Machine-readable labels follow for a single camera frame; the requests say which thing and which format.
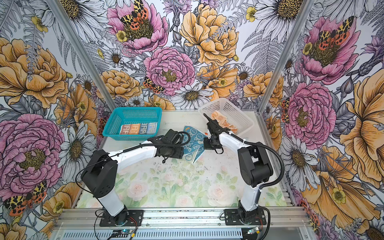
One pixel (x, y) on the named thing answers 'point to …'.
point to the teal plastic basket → (133, 123)
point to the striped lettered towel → (139, 128)
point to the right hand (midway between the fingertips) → (207, 150)
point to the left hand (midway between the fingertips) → (176, 156)
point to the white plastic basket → (238, 118)
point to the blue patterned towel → (195, 148)
